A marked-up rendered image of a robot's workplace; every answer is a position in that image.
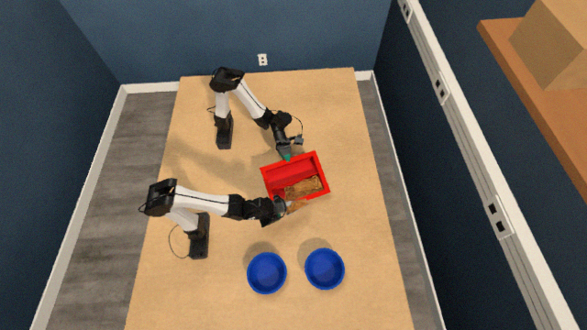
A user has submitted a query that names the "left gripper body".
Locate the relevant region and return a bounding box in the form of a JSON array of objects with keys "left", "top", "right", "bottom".
[{"left": 273, "top": 131, "right": 291, "bottom": 156}]

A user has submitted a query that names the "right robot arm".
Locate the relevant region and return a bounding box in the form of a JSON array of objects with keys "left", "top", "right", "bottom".
[{"left": 143, "top": 178, "right": 285, "bottom": 259}]

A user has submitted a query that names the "blue bowl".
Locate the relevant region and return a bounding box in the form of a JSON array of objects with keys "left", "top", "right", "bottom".
[
  {"left": 247, "top": 252, "right": 287, "bottom": 295},
  {"left": 305, "top": 247, "right": 345, "bottom": 290}
]

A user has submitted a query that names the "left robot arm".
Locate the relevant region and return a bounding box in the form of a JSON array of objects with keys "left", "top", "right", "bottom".
[{"left": 209, "top": 67, "right": 293, "bottom": 145}]

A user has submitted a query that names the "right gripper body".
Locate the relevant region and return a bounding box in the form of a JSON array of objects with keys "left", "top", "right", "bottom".
[{"left": 255, "top": 214, "right": 280, "bottom": 228}]

